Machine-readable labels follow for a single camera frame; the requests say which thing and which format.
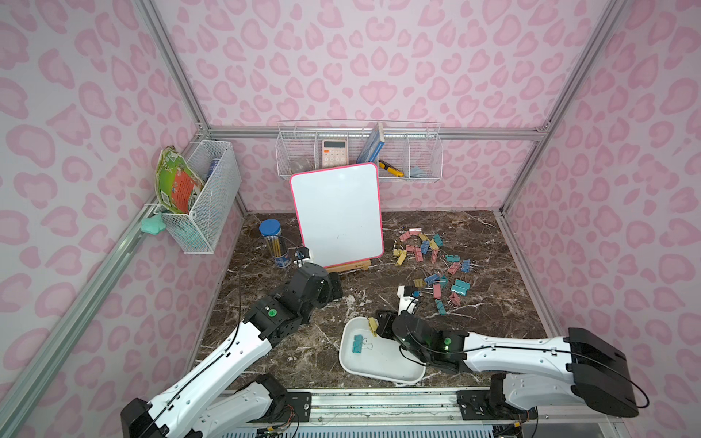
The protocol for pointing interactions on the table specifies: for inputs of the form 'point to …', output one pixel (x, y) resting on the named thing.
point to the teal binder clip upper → (438, 240)
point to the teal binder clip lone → (358, 343)
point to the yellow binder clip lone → (373, 325)
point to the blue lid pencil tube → (277, 245)
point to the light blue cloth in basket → (417, 172)
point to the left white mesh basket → (198, 232)
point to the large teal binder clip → (461, 286)
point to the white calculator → (333, 153)
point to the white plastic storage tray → (382, 358)
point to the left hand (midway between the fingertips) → (325, 274)
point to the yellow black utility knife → (394, 171)
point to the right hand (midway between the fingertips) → (371, 314)
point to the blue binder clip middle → (432, 278)
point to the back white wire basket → (402, 150)
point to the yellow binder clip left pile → (402, 254)
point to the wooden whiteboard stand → (360, 265)
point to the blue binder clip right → (465, 265)
